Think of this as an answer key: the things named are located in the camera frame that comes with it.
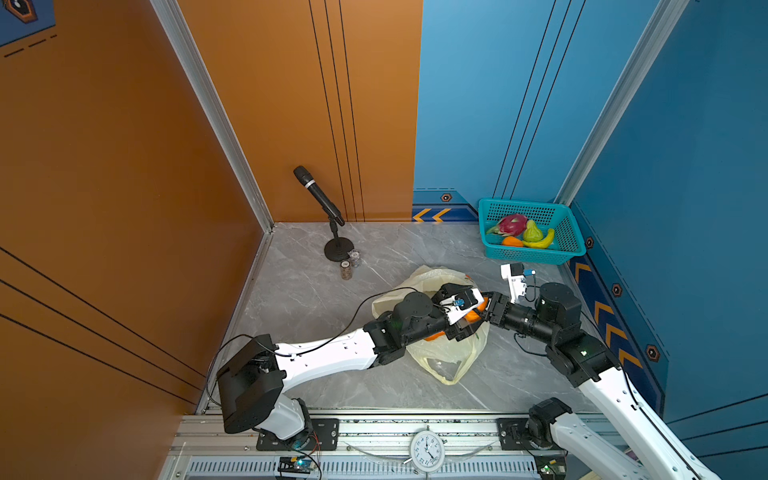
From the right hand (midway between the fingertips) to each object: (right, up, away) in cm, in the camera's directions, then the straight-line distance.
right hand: (464, 302), depth 68 cm
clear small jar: (-30, +10, +37) cm, 49 cm away
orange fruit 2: (+1, -2, -4) cm, 5 cm away
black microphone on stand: (-37, +13, +43) cm, 58 cm away
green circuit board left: (-40, -39, +3) cm, 56 cm away
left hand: (+3, +1, 0) cm, 3 cm away
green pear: (+35, +19, +42) cm, 58 cm away
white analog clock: (-8, -34, +1) cm, 35 cm away
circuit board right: (+22, -40, +3) cm, 46 cm away
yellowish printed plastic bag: (-2, -16, +8) cm, 18 cm away
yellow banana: (+40, +15, +44) cm, 61 cm away
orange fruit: (+28, +15, +42) cm, 52 cm away
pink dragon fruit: (+28, +21, +44) cm, 57 cm away
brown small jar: (-33, +5, +35) cm, 48 cm away
